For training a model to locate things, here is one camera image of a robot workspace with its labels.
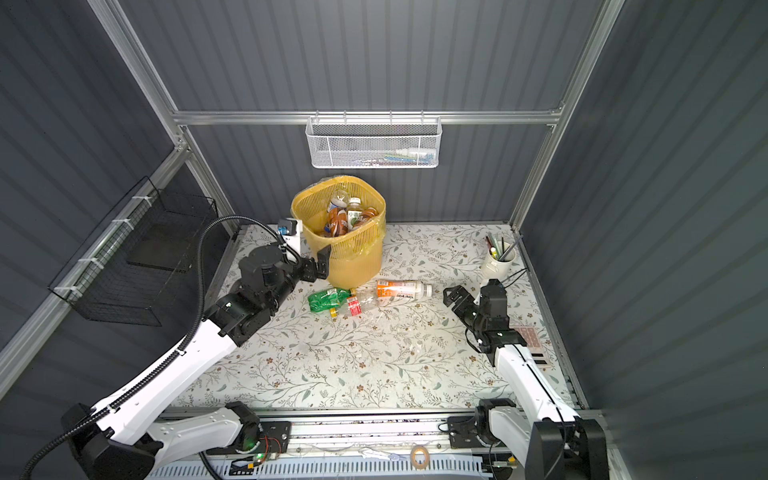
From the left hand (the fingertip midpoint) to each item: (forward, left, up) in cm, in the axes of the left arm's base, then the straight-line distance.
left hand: (311, 241), depth 70 cm
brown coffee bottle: (+17, -4, -10) cm, 20 cm away
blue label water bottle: (+28, -4, -11) cm, 30 cm away
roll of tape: (-41, -25, -34) cm, 59 cm away
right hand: (-5, -38, -22) cm, 44 cm away
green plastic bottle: (+3, +1, -32) cm, 32 cm away
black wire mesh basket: (-1, +44, -6) cm, 45 cm away
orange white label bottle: (+4, -24, -29) cm, 38 cm away
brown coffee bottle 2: (+19, -13, -10) cm, 25 cm away
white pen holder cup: (+12, -56, -25) cm, 63 cm away
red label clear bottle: (-1, -8, -28) cm, 30 cm away
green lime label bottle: (+25, -9, -13) cm, 29 cm away
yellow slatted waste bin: (+7, -9, -14) cm, 18 cm away
